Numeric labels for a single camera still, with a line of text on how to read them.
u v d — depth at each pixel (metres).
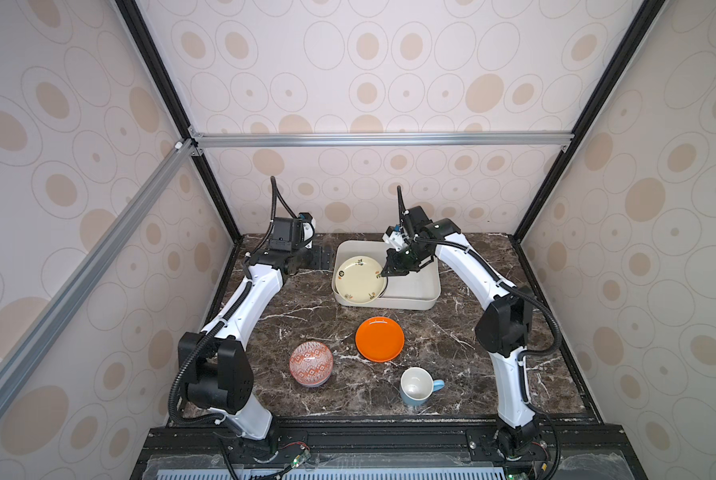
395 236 0.83
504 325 0.56
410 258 0.76
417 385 0.81
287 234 0.65
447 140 1.69
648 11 0.67
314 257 0.76
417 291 1.04
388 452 0.73
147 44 0.71
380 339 0.90
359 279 0.90
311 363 0.84
